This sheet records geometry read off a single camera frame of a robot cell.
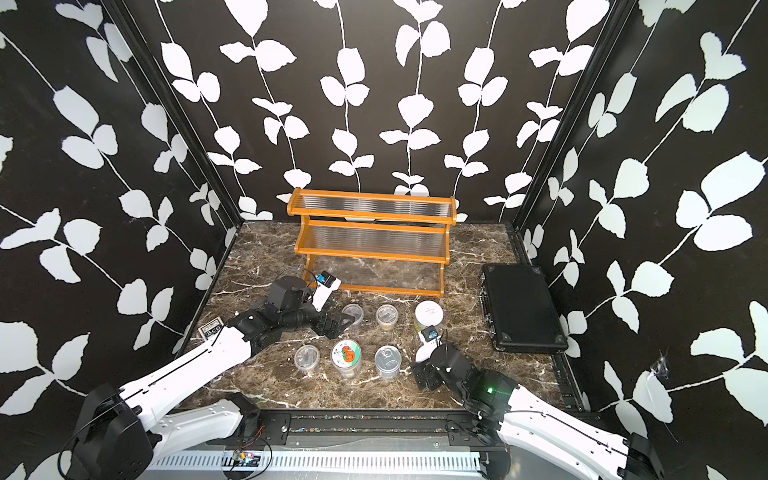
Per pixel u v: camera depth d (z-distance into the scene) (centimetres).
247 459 71
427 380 70
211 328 90
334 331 70
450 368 58
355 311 90
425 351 71
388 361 80
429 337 70
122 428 38
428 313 86
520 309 91
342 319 70
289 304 62
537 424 51
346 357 78
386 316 89
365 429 75
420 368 70
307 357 81
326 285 69
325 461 70
